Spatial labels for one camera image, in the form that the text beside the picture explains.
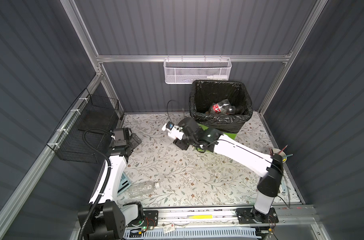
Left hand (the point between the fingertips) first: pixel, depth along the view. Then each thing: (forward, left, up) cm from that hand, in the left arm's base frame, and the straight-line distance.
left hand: (129, 142), depth 82 cm
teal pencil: (-11, -87, -3) cm, 88 cm away
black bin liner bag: (+25, -44, +13) cm, 53 cm away
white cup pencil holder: (-6, -85, -7) cm, 86 cm away
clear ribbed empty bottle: (-19, -6, -18) cm, 27 cm away
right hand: (-3, -28, +6) cm, 28 cm away
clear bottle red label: (+18, -56, +8) cm, 59 cm away
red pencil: (-6, -88, -5) cm, 88 cm away
